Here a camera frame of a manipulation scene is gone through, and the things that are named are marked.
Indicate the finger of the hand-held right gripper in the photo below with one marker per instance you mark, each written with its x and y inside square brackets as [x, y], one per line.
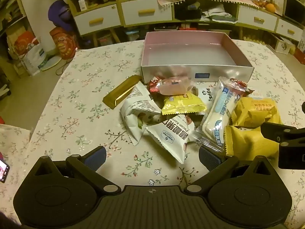
[292, 156]
[281, 132]

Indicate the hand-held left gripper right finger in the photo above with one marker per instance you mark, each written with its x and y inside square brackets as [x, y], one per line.
[209, 159]

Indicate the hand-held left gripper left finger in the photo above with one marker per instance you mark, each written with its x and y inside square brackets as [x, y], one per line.
[95, 158]

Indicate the large yellow snack packet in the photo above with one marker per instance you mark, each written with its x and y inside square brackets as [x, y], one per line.
[247, 143]
[255, 112]

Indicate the long clear bread packet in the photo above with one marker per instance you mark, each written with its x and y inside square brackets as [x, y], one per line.
[220, 114]

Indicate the white nut packet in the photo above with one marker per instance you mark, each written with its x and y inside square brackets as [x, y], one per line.
[169, 136]

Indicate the red brown snack packet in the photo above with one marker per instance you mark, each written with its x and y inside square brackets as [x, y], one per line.
[244, 87]

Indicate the white cracker packet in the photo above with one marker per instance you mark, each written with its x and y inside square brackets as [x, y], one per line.
[207, 93]

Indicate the white packet with small text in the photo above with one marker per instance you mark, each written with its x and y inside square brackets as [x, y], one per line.
[140, 105]

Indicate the gold bar packet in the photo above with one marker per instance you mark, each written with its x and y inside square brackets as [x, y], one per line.
[121, 91]

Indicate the clear pink snack packet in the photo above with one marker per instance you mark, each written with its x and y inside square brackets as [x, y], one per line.
[175, 85]

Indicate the red and white snack packet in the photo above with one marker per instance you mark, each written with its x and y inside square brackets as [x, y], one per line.
[153, 84]

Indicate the pink and silver cardboard box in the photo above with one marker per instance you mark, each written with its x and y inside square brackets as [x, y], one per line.
[185, 54]

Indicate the white storage box with drawing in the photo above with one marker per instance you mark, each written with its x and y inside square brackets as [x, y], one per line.
[284, 44]

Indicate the smartphone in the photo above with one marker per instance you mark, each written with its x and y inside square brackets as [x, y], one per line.
[3, 168]

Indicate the white round floor base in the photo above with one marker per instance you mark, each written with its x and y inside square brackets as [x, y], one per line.
[51, 63]

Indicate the white shopping bag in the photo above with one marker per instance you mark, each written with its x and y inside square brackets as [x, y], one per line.
[34, 57]

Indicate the orange printed bag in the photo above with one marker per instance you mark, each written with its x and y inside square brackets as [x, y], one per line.
[63, 43]

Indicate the orange fruit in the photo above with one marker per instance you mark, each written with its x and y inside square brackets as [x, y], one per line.
[270, 7]

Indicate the pile of papers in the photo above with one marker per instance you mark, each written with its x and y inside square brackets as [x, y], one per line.
[219, 15]

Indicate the red gift bag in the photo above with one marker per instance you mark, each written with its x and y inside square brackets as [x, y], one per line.
[23, 41]

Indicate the black device on shelf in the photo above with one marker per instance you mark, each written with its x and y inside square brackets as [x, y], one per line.
[188, 9]

